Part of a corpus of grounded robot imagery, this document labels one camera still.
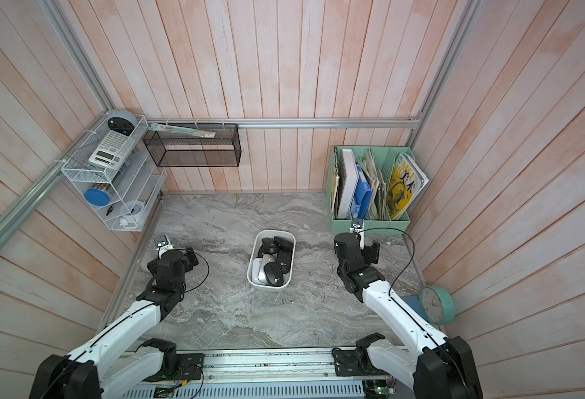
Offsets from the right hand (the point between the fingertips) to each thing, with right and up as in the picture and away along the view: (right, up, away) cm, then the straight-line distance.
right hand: (359, 237), depth 83 cm
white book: (0, +12, +18) cm, 21 cm away
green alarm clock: (+24, -21, -5) cm, 32 cm away
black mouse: (-31, -4, +12) cm, 34 cm away
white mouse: (-37, -11, +8) cm, 39 cm away
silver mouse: (-33, -9, +8) cm, 35 cm away
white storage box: (-36, -6, +13) cm, 39 cm away
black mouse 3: (-30, -13, +4) cm, 33 cm away
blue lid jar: (-85, +13, -7) cm, 86 cm away
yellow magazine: (+23, +21, +15) cm, 35 cm away
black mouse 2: (-26, -7, +10) cm, 29 cm away
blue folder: (+4, +15, +10) cm, 18 cm away
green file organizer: (+7, +20, +10) cm, 23 cm away
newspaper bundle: (+10, +17, +10) cm, 22 cm away
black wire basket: (-66, +38, +24) cm, 80 cm away
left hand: (-64, -6, +2) cm, 64 cm away
